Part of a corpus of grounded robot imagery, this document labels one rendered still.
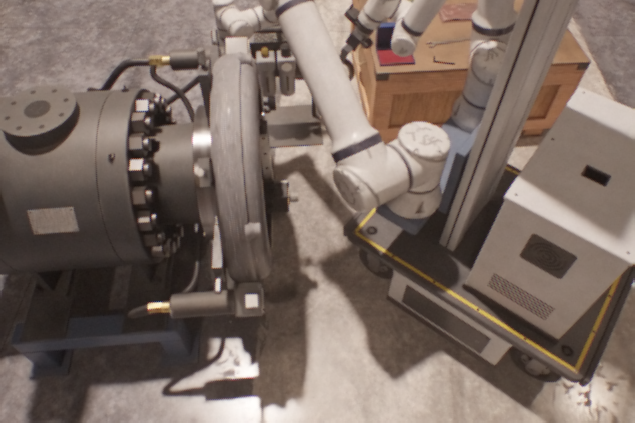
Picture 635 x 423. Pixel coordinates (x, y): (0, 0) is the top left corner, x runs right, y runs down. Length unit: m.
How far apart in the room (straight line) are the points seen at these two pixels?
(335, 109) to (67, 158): 0.76
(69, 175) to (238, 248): 0.51
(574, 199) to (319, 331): 1.08
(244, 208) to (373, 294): 0.93
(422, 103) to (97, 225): 1.58
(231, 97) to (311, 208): 1.05
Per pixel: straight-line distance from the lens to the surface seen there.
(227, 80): 1.48
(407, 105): 2.50
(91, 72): 3.32
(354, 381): 2.02
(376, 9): 1.94
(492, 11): 1.90
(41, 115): 1.63
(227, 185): 1.37
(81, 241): 1.64
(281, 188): 1.79
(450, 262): 1.90
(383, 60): 2.38
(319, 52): 1.45
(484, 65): 1.81
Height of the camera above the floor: 1.92
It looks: 51 degrees down
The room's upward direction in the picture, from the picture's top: straight up
